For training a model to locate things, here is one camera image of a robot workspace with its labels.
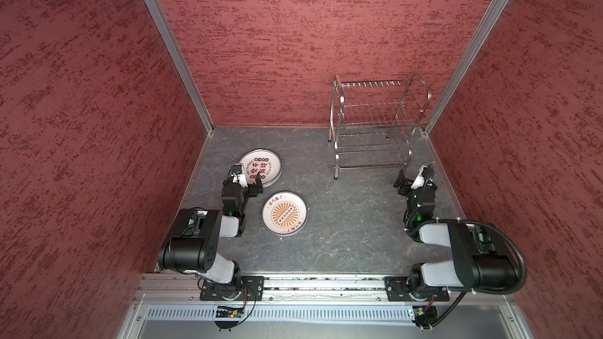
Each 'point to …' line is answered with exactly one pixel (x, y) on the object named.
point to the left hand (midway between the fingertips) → (247, 177)
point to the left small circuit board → (227, 311)
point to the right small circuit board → (425, 315)
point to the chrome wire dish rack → (372, 123)
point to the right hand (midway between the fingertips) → (411, 175)
